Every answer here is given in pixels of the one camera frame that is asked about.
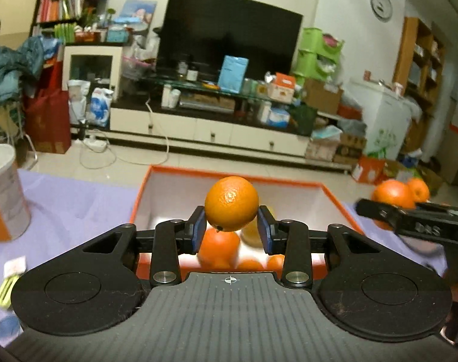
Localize dark green bag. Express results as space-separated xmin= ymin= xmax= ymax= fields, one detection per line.
xmin=289 ymin=103 xmax=318 ymax=136

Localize blue standing packet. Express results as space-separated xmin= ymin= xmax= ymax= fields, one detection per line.
xmin=217 ymin=55 xmax=249 ymax=93

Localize small white packet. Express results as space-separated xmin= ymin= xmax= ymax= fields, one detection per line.
xmin=3 ymin=256 xmax=27 ymax=276

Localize blue picture board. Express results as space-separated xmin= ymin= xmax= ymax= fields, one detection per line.
xmin=120 ymin=0 xmax=157 ymax=27

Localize large orange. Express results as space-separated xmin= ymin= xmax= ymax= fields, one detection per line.
xmin=371 ymin=179 xmax=416 ymax=230
xmin=407 ymin=177 xmax=430 ymax=202

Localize white bottles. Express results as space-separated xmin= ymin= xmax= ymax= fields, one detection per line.
xmin=161 ymin=84 xmax=181 ymax=108

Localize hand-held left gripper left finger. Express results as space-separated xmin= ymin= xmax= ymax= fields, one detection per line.
xmin=68 ymin=205 xmax=207 ymax=287

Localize green plastic drawer tower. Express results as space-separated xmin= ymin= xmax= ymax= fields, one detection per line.
xmin=292 ymin=27 xmax=344 ymax=84

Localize orange cardboard box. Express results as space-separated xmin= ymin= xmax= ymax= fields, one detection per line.
xmin=130 ymin=165 xmax=365 ymax=280

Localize white television cabinet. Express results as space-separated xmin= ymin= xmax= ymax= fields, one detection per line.
xmin=109 ymin=77 xmax=350 ymax=159

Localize round wall clock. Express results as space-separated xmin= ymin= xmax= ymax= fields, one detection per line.
xmin=370 ymin=0 xmax=393 ymax=22

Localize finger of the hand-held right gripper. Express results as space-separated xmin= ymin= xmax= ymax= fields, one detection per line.
xmin=355 ymin=198 xmax=401 ymax=231

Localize blue and white box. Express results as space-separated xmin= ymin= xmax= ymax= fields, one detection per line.
xmin=268 ymin=107 xmax=291 ymax=128

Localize teal tissue box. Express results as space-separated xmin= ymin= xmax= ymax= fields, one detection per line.
xmin=106 ymin=28 xmax=131 ymax=43

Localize blue round cap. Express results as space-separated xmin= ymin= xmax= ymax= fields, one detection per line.
xmin=0 ymin=315 xmax=22 ymax=342

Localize white power strip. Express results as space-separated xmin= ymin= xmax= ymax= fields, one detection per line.
xmin=83 ymin=136 xmax=108 ymax=151

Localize white cable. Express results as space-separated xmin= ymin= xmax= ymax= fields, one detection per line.
xmin=80 ymin=98 xmax=171 ymax=168

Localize orange-red persimmon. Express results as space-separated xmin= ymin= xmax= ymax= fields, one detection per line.
xmin=198 ymin=228 xmax=241 ymax=268

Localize purple floral tablecloth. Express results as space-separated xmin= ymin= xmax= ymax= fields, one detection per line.
xmin=0 ymin=169 xmax=450 ymax=348

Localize small mandarin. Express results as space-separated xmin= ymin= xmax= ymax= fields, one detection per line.
xmin=237 ymin=258 xmax=265 ymax=272
xmin=267 ymin=254 xmax=286 ymax=272

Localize brown cardboard box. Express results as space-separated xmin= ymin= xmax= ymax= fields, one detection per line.
xmin=302 ymin=78 xmax=343 ymax=114

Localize dark bookshelf with books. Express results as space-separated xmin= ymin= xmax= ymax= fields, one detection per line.
xmin=31 ymin=0 xmax=101 ymax=38

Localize white plastic bag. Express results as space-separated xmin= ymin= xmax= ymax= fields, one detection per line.
xmin=87 ymin=87 xmax=113 ymax=128
xmin=68 ymin=80 xmax=91 ymax=125

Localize black television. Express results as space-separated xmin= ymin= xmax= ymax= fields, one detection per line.
xmin=155 ymin=0 xmax=304 ymax=84

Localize orange and white floor carton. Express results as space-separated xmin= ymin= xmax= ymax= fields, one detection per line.
xmin=351 ymin=154 xmax=388 ymax=183

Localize round orange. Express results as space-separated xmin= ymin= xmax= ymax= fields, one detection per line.
xmin=205 ymin=176 xmax=260 ymax=232

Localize white and orange canister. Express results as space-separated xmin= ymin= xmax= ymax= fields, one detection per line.
xmin=0 ymin=144 xmax=32 ymax=242

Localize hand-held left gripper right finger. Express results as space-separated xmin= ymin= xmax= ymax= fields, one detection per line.
xmin=257 ymin=205 xmax=393 ymax=289

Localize blue jacket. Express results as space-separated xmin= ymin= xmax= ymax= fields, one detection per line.
xmin=0 ymin=36 xmax=60 ymax=110

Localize wooden shelf unit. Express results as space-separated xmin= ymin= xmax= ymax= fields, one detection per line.
xmin=393 ymin=17 xmax=446 ymax=151

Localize red paper bag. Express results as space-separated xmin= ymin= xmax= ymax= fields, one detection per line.
xmin=23 ymin=88 xmax=72 ymax=154

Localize white glass-door cabinet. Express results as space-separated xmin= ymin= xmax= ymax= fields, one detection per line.
xmin=62 ymin=44 xmax=123 ymax=102

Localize yellow-green clip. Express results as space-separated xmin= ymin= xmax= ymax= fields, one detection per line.
xmin=0 ymin=275 xmax=20 ymax=308

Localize large yellow pear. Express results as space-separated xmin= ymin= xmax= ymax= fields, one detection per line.
xmin=240 ymin=207 xmax=276 ymax=249

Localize white chest freezer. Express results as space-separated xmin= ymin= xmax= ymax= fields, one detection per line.
xmin=349 ymin=77 xmax=414 ymax=159

